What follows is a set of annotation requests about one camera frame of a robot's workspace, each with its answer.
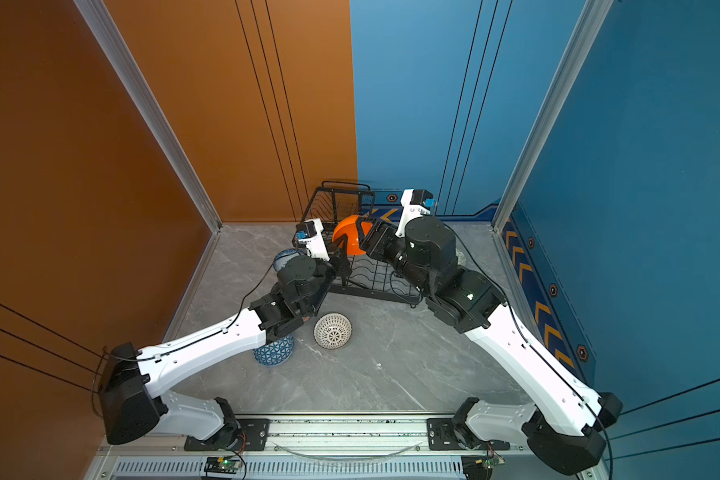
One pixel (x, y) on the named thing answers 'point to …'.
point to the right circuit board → (480, 467)
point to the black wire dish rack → (351, 272)
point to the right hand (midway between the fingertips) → (361, 224)
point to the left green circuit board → (219, 464)
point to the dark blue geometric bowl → (275, 353)
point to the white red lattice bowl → (332, 331)
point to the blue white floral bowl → (282, 257)
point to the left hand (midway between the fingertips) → (348, 235)
